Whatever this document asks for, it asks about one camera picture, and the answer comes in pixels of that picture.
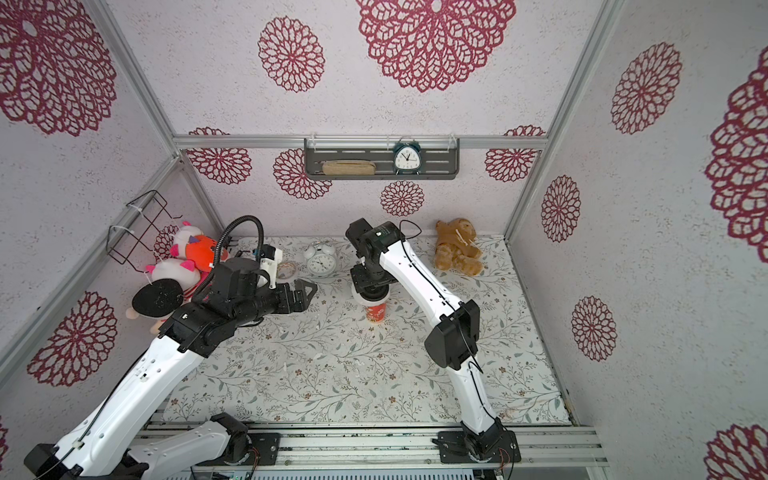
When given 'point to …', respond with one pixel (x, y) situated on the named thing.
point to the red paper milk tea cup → (376, 312)
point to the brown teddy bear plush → (456, 247)
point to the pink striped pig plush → (184, 273)
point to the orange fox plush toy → (202, 251)
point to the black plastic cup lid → (375, 293)
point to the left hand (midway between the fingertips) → (302, 291)
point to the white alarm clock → (321, 262)
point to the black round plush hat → (158, 298)
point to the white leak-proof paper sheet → (371, 303)
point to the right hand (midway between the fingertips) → (370, 280)
